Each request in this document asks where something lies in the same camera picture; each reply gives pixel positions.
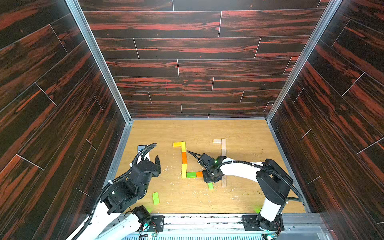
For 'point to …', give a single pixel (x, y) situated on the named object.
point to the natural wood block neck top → (223, 147)
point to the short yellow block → (177, 144)
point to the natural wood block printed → (224, 181)
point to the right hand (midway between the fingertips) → (209, 176)
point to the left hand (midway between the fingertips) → (153, 158)
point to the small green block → (191, 175)
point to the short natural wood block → (217, 141)
